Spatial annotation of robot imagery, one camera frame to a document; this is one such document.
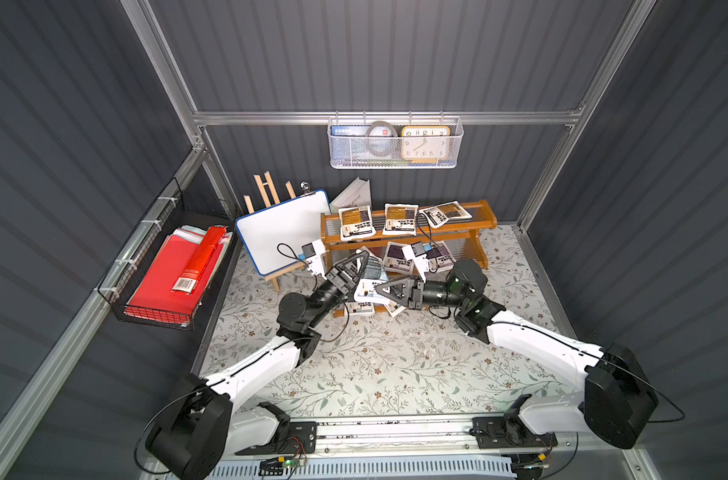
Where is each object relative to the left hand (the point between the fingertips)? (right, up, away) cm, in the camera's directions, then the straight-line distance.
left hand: (372, 261), depth 62 cm
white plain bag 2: (-4, -16, +31) cm, 35 cm away
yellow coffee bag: (-4, +10, +17) cm, 20 cm away
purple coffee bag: (+21, +2, +29) cm, 36 cm away
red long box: (-43, 0, +11) cm, 44 cm away
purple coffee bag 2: (+7, 0, +24) cm, 25 cm away
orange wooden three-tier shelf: (+32, +8, +34) cm, 47 cm away
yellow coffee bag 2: (+8, +11, +18) cm, 23 cm away
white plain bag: (0, -3, +3) cm, 4 cm away
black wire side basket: (-52, +13, +15) cm, 56 cm away
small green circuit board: (-24, -51, +10) cm, 57 cm away
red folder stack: (-52, -9, +8) cm, 54 cm away
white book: (-5, +21, +34) cm, 40 cm away
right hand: (+2, -8, +2) cm, 8 cm away
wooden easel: (-32, -6, +34) cm, 47 cm away
